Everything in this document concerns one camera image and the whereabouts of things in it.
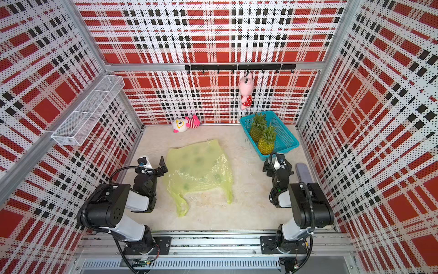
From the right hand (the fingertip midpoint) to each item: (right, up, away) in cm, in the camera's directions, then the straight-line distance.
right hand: (277, 158), depth 92 cm
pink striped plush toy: (-58, +21, +21) cm, 65 cm away
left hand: (-65, 0, -2) cm, 65 cm away
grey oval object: (+16, -9, +3) cm, 18 cm away
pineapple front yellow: (-5, +7, +5) cm, 10 cm away
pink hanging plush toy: (-17, +40, -1) cm, 43 cm away
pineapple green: (-8, +21, +7) cm, 23 cm away
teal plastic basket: (+10, +10, +16) cm, 21 cm away
